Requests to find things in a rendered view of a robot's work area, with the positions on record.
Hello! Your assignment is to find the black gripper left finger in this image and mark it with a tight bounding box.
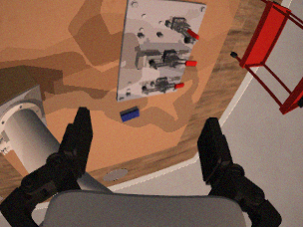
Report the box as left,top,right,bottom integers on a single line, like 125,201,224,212
0,107,93,227

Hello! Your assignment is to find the black toggle clamp with red handle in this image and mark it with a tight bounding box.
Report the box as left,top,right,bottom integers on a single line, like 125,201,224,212
170,17,199,45

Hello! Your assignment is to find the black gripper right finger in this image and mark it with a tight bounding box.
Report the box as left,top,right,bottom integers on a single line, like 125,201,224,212
197,117,282,227

